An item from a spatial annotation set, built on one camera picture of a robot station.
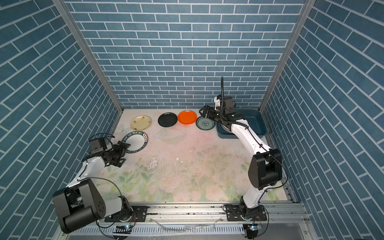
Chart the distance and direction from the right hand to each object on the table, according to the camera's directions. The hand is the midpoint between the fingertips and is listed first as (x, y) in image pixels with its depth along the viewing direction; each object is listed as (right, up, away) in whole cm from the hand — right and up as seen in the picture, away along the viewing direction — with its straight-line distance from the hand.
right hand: (204, 111), depth 85 cm
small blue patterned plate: (+2, -7, +26) cm, 27 cm away
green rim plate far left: (-45, -19, +16) cm, 52 cm away
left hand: (-45, -22, +2) cm, 50 cm away
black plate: (-27, -4, +26) cm, 38 cm away
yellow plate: (-47, -7, +27) cm, 55 cm away
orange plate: (-12, -2, +30) cm, 33 cm away
